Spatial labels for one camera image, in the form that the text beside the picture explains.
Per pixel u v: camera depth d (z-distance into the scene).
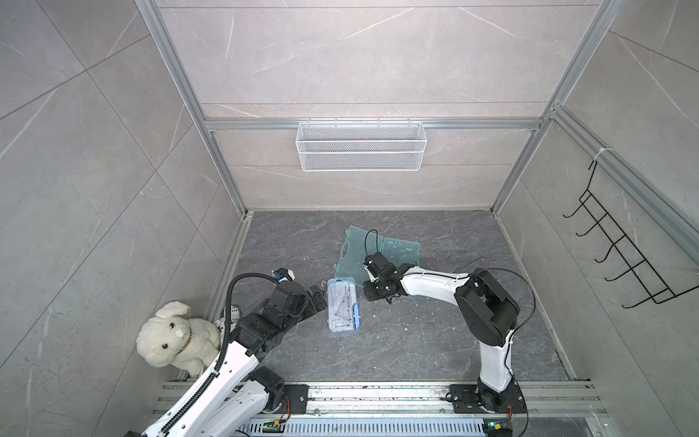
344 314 0.88
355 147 1.01
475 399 0.73
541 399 0.75
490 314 0.50
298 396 0.73
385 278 0.73
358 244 1.08
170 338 0.68
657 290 0.59
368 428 0.70
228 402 0.56
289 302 0.56
